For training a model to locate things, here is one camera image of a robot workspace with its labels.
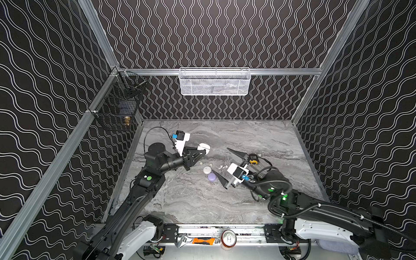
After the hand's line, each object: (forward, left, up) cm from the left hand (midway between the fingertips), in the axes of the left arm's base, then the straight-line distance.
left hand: (207, 152), depth 64 cm
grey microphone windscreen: (-25, -57, -34) cm, 71 cm away
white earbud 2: (+13, -9, -32) cm, 35 cm away
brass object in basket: (+21, +43, -3) cm, 48 cm away
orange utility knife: (-25, -1, -32) cm, 41 cm away
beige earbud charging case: (+2, +1, +1) cm, 3 cm away
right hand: (-3, -6, +2) cm, 7 cm away
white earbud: (+13, -6, -32) cm, 35 cm away
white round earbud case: (+9, +2, -30) cm, 31 cm away
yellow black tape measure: (+18, -26, -31) cm, 44 cm away
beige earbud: (+14, +6, -31) cm, 35 cm away
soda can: (-25, -9, -22) cm, 35 cm away
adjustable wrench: (-25, +11, -31) cm, 42 cm away
